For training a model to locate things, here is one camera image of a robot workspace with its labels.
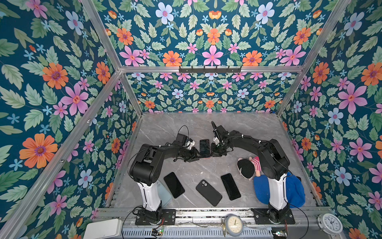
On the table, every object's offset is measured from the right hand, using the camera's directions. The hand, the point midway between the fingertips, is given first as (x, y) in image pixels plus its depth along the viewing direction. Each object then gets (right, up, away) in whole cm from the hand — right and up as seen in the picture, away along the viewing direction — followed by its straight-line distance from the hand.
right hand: (210, 153), depth 94 cm
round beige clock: (+10, -29, -26) cm, 40 cm away
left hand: (-5, 0, -2) cm, 5 cm away
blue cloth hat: (+47, -18, -12) cm, 52 cm away
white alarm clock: (+55, -29, -25) cm, 67 cm away
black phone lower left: (-21, -16, -9) cm, 29 cm away
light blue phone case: (-26, -21, -12) cm, 36 cm away
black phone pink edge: (-4, +5, +2) cm, 7 cm away
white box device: (-51, -30, -26) cm, 65 cm away
